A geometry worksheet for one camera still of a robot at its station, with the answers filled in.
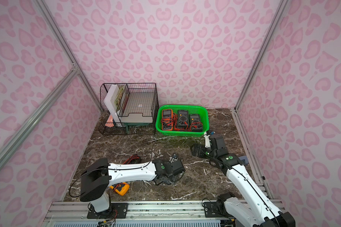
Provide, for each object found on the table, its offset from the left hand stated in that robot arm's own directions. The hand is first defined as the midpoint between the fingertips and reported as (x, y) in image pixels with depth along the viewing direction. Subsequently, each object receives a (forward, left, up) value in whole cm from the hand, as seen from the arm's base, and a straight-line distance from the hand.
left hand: (173, 174), depth 82 cm
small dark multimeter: (+10, +24, 0) cm, 26 cm away
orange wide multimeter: (+36, +5, +5) cm, 37 cm away
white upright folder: (+39, +42, +18) cm, 60 cm away
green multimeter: (+33, -15, +3) cm, 37 cm away
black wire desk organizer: (+47, +34, +7) cm, 58 cm away
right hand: (+11, -13, +12) cm, 21 cm away
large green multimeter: (+34, -6, +6) cm, 35 cm away
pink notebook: (+37, +47, +2) cm, 60 cm away
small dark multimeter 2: (+5, -1, +13) cm, 14 cm away
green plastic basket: (+48, -22, +3) cm, 53 cm away
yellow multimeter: (-8, +29, +1) cm, 30 cm away
